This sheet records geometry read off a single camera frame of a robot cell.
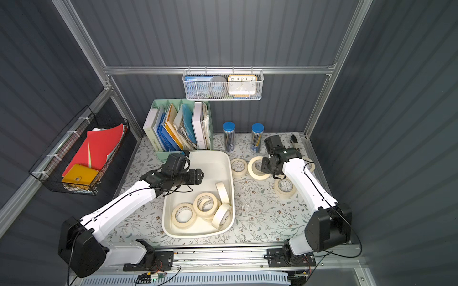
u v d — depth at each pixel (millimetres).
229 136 1018
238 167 1049
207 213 803
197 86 841
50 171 610
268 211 875
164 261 736
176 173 622
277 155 576
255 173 813
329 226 412
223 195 824
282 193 907
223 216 744
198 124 920
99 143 753
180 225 810
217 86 871
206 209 867
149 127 891
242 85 881
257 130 973
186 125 950
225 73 889
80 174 642
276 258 734
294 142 1116
